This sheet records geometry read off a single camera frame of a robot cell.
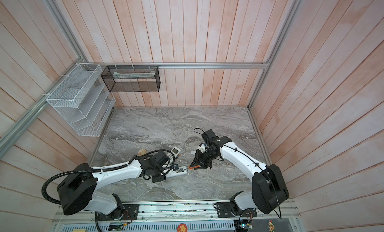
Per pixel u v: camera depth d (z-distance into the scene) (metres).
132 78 1.05
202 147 0.80
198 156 0.70
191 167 0.78
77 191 0.42
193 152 0.96
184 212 0.75
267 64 0.93
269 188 0.42
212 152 0.61
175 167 0.75
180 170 0.85
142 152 0.95
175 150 0.94
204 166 0.72
